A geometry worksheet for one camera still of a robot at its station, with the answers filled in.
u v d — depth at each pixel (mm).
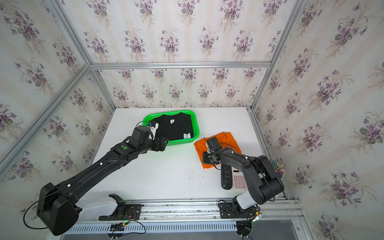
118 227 708
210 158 780
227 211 731
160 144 708
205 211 748
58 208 374
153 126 706
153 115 1041
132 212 728
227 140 985
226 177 819
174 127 1033
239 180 819
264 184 437
